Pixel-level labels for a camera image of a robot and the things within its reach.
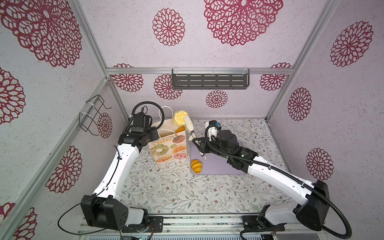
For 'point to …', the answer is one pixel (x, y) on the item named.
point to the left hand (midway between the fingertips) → (152, 136)
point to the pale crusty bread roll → (179, 118)
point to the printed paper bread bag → (171, 144)
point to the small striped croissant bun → (196, 165)
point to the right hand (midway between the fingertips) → (193, 138)
